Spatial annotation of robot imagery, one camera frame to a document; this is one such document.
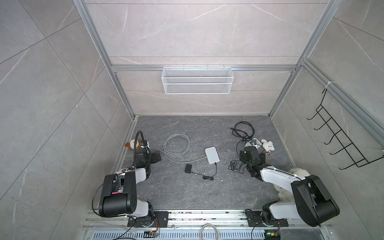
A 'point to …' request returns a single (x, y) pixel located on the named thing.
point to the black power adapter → (188, 169)
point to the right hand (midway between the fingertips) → (251, 150)
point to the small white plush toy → (268, 146)
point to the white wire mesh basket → (195, 80)
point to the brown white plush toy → (131, 144)
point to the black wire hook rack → (359, 160)
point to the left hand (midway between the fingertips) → (150, 149)
